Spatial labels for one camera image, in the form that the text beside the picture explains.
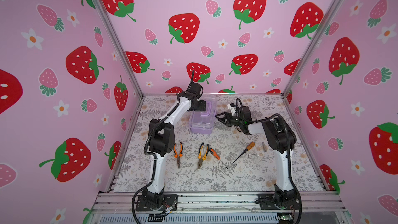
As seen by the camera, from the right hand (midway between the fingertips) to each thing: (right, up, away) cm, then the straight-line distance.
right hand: (217, 118), depth 99 cm
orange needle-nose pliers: (-25, -21, -10) cm, 34 cm away
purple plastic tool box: (-10, -3, -3) cm, 11 cm away
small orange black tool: (-3, -19, -9) cm, 22 cm away
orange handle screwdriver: (+20, -18, -6) cm, 27 cm away
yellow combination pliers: (-9, -21, -7) cm, 24 cm away
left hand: (-10, +7, -1) cm, 13 cm away
